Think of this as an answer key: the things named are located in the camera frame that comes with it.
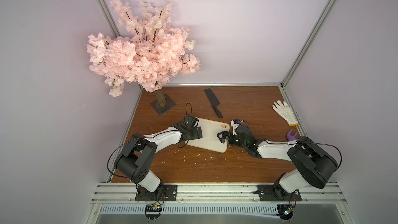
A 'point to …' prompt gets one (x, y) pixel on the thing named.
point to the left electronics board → (153, 211)
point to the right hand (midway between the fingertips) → (222, 133)
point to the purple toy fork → (292, 137)
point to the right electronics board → (285, 211)
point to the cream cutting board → (210, 129)
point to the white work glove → (285, 112)
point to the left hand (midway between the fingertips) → (197, 134)
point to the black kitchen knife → (213, 100)
